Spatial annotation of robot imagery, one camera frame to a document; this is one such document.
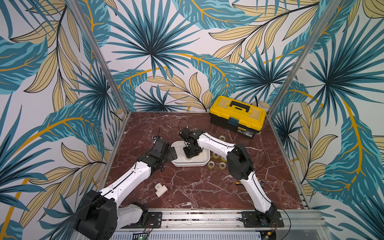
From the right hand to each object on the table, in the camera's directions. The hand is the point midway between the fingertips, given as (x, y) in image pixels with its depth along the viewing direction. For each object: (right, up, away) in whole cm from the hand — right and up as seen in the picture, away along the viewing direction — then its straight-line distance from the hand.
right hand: (190, 154), depth 96 cm
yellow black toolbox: (+31, +24, 0) cm, 39 cm away
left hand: (-13, +1, -11) cm, 17 cm away
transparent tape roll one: (+23, +10, +10) cm, 27 cm away
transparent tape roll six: (+13, -6, -4) cm, 15 cm away
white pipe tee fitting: (-16, -16, -16) cm, 28 cm away
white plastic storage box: (-5, -3, -4) cm, 7 cm away
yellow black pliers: (+23, -7, -31) cm, 39 cm away
